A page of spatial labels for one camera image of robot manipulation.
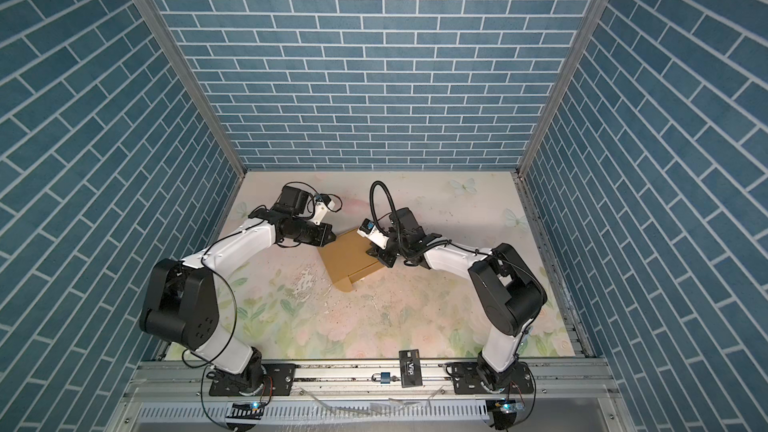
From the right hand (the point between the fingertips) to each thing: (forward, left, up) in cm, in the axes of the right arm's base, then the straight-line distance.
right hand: (366, 245), depth 89 cm
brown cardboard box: (0, +7, -9) cm, 11 cm away
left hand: (+1, +9, +2) cm, 10 cm away
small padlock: (-32, -8, -9) cm, 35 cm away
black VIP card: (-30, -15, -10) cm, 35 cm away
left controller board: (-42, +22, -11) cm, 49 cm away
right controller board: (-37, -39, -11) cm, 55 cm away
